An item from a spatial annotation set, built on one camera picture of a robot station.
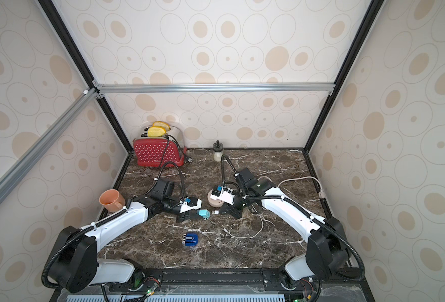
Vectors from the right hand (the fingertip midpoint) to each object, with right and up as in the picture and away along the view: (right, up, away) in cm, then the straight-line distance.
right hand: (221, 213), depth 77 cm
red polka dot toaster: (-38, +27, +26) cm, 53 cm away
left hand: (-8, +1, +1) cm, 8 cm away
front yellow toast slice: (-36, +38, +24) cm, 58 cm away
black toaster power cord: (-22, +24, +35) cm, 48 cm away
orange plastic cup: (-54, +3, +15) cm, 56 cm away
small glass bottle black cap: (-3, +30, +31) cm, 43 cm away
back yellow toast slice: (-35, +43, +29) cm, 63 cm away
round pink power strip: (-3, +1, +15) cm, 16 cm away
